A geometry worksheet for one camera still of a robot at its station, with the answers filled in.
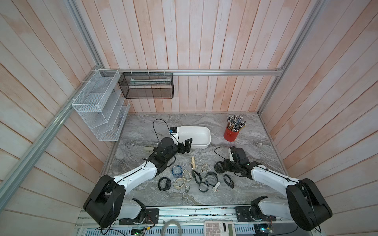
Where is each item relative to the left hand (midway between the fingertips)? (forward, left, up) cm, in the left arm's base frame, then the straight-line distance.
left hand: (185, 140), depth 83 cm
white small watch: (-23, -17, -15) cm, 32 cm away
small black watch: (-20, -11, -14) cm, 26 cm away
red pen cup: (+10, -30, -10) cm, 33 cm away
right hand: (-7, -25, -16) cm, 30 cm away
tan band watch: (-16, +1, -16) cm, 23 cm away
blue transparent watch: (-12, +5, -17) cm, 21 cm away
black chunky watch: (-21, +10, -13) cm, 26 cm away
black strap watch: (-14, -5, -15) cm, 21 cm away
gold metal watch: (-10, -12, -17) cm, 23 cm away
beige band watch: (-22, +4, -16) cm, 27 cm away
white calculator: (-41, -16, -15) cm, 46 cm away
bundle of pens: (+12, -31, +1) cm, 34 cm away
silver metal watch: (-23, -1, -16) cm, 28 cm away
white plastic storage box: (+15, -11, -17) cm, 25 cm away
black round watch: (-15, -15, -12) cm, 25 cm away
